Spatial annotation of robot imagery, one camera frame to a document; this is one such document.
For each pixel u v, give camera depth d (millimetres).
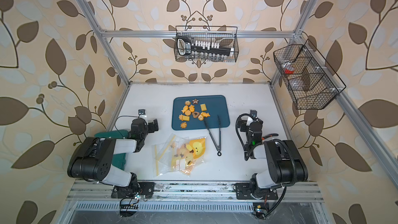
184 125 963
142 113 825
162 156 866
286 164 445
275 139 510
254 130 698
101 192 755
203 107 1052
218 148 866
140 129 737
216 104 1071
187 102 1083
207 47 824
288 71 813
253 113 785
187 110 1025
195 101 1083
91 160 469
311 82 739
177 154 862
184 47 856
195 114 1016
